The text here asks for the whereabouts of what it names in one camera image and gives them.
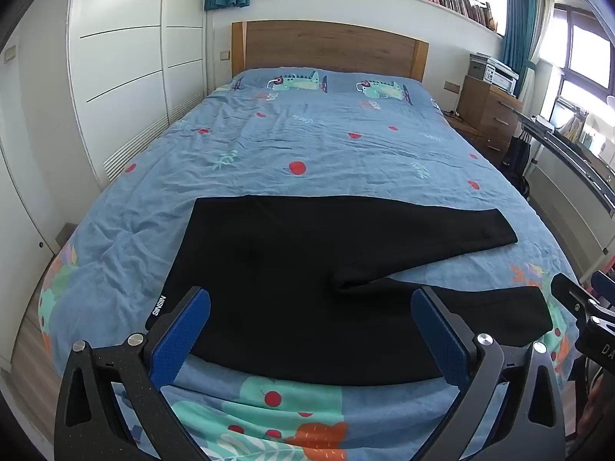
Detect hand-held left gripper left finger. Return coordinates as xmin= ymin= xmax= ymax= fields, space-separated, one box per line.
xmin=54 ymin=286 xmax=212 ymax=461

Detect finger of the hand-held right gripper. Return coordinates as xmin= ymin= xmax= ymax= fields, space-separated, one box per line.
xmin=551 ymin=274 xmax=606 ymax=320
xmin=583 ymin=271 xmax=615 ymax=313

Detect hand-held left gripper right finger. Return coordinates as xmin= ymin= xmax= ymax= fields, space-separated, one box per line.
xmin=411 ymin=287 xmax=568 ymax=461

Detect black pants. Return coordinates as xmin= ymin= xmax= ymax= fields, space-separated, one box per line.
xmin=144 ymin=195 xmax=554 ymax=387

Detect glass top desk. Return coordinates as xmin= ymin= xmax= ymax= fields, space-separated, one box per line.
xmin=512 ymin=106 xmax=615 ymax=217

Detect black bag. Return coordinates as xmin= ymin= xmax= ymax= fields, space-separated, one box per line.
xmin=500 ymin=137 xmax=532 ymax=188

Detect wooden dresser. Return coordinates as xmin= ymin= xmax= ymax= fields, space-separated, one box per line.
xmin=455 ymin=76 xmax=524 ymax=164

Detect blue printed bed sheet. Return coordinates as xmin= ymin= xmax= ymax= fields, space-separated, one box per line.
xmin=37 ymin=67 xmax=582 ymax=461

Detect white printer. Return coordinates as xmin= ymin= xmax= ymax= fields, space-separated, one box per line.
xmin=468 ymin=54 xmax=520 ymax=93

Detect window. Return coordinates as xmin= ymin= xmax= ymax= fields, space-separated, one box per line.
xmin=552 ymin=5 xmax=615 ymax=154

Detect white door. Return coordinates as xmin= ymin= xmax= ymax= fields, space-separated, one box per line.
xmin=0 ymin=24 xmax=65 ymax=370

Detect dinosaur print pillow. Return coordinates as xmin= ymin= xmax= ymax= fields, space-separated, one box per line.
xmin=231 ymin=68 xmax=337 ymax=96
xmin=336 ymin=76 xmax=433 ymax=107

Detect white wardrobe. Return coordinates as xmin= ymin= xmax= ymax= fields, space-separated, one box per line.
xmin=67 ymin=0 xmax=208 ymax=184

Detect wooden headboard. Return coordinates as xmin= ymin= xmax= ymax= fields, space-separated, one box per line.
xmin=231 ymin=20 xmax=430 ymax=83

